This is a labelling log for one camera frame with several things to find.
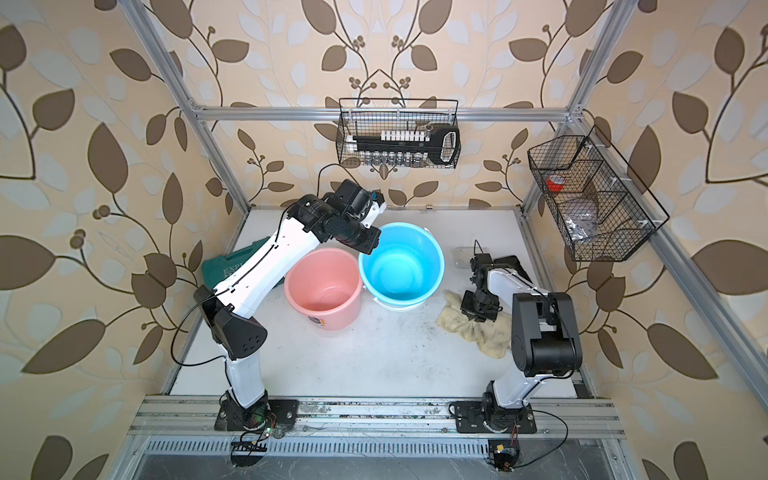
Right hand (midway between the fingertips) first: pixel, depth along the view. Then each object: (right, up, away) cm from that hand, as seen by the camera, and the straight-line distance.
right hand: (473, 317), depth 92 cm
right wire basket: (+27, +32, -18) cm, 46 cm away
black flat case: (+16, +16, +10) cm, 25 cm away
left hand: (-30, +25, -15) cm, 42 cm away
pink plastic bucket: (-47, +9, +5) cm, 48 cm away
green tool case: (-84, +14, +5) cm, 85 cm away
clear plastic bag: (+22, +29, -19) cm, 41 cm away
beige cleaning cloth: (+5, -5, -5) cm, 8 cm away
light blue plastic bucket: (-21, +15, 0) cm, 26 cm away
